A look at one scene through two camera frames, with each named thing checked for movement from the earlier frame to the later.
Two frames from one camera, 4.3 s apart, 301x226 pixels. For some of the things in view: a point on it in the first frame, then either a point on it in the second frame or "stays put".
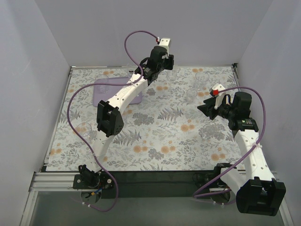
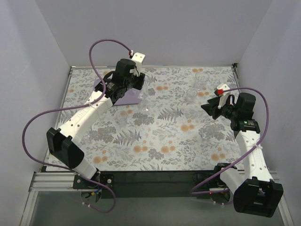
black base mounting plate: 150,184 stays put
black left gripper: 169,61 → 139,81
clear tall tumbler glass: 201,79 stays put
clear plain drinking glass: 171,75 → 145,92
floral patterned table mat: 163,129 stays put
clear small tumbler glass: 192,94 stays put
